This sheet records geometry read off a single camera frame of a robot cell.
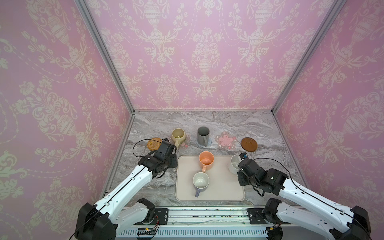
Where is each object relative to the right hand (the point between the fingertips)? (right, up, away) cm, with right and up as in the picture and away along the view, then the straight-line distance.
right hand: (239, 174), depth 79 cm
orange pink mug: (-17, +5, +13) cm, 22 cm away
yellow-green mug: (-36, +18, +23) cm, 46 cm away
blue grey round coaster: (-13, +14, +23) cm, 31 cm away
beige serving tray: (-9, -6, +1) cm, 11 cm away
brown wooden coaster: (+13, +13, +21) cm, 28 cm away
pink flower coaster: (-30, +13, +23) cm, 40 cm away
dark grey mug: (-19, +20, +13) cm, 30 cm away
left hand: (-35, +7, +2) cm, 36 cm away
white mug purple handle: (-20, -6, +6) cm, 22 cm away
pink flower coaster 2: (-2, +15, +25) cm, 30 cm away
